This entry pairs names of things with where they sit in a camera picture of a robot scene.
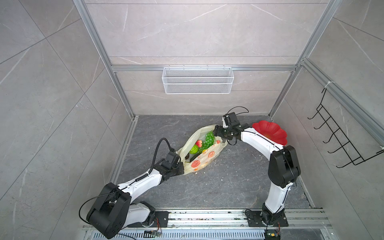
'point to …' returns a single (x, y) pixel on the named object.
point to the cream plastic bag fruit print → (191, 162)
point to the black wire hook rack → (356, 158)
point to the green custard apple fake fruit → (194, 149)
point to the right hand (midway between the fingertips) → (217, 131)
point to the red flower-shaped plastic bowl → (271, 131)
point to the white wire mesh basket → (198, 80)
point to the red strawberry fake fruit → (199, 143)
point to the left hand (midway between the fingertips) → (182, 164)
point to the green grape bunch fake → (209, 140)
